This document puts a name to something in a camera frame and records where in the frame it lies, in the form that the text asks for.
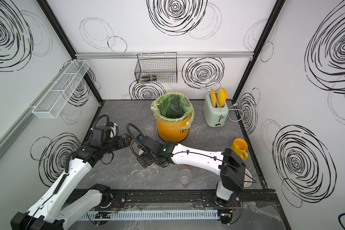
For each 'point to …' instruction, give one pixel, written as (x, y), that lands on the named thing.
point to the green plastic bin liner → (174, 109)
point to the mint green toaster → (215, 117)
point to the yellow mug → (239, 145)
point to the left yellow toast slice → (213, 97)
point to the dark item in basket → (151, 78)
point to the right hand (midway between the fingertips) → (146, 154)
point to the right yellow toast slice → (222, 97)
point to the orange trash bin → (175, 132)
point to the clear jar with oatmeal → (185, 176)
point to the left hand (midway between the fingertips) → (125, 139)
